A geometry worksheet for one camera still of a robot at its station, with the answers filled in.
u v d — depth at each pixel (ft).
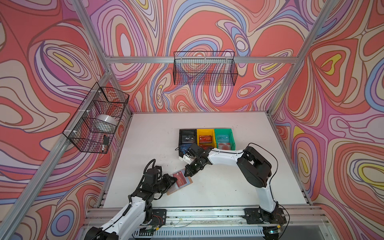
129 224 1.79
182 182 2.76
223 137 3.33
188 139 3.33
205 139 3.33
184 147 3.26
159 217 2.40
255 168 1.70
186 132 3.41
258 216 2.41
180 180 2.77
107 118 2.42
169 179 2.57
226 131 3.27
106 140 2.40
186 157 2.71
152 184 2.20
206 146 3.25
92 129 2.40
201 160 2.27
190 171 2.57
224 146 3.24
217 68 3.17
